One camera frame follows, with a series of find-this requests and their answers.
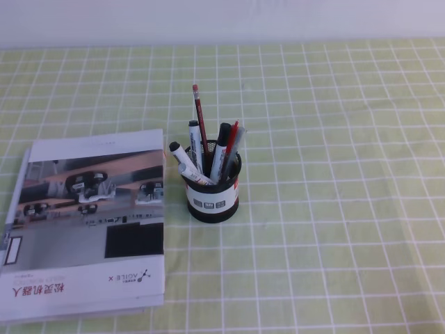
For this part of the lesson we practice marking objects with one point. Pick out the leaning white marker black cap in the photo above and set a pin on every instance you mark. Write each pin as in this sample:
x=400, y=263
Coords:
x=181, y=156

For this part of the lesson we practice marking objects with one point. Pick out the lower stacked booklets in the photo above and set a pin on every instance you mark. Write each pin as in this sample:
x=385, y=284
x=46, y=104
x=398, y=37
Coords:
x=21, y=306

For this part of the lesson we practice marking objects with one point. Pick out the upright white marker black cap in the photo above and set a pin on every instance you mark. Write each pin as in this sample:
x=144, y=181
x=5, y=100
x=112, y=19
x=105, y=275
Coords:
x=195, y=147

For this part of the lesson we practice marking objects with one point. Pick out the top robot brochure booklet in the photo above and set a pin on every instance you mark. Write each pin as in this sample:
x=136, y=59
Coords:
x=87, y=215

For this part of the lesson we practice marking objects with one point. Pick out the green checkered tablecloth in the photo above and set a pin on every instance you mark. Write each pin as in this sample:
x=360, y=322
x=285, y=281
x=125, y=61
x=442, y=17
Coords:
x=340, y=227

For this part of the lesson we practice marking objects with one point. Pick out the black mesh pen holder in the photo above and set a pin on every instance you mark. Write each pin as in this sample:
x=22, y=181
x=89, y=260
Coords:
x=214, y=203

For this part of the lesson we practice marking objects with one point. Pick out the clear grey pen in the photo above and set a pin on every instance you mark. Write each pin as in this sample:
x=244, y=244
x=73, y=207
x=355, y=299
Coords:
x=232, y=152

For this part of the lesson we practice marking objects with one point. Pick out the red gel pen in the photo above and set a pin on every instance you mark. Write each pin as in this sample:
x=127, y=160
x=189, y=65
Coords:
x=232, y=136

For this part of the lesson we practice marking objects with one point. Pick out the red pencil with eraser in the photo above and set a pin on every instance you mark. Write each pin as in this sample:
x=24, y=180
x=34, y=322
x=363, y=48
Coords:
x=198, y=106

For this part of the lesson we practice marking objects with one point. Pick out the white marker with label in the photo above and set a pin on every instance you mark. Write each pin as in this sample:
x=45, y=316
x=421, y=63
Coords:
x=193, y=175

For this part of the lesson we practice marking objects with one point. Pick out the white marker black cap right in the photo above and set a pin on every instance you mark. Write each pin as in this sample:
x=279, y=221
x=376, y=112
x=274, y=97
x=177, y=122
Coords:
x=220, y=151

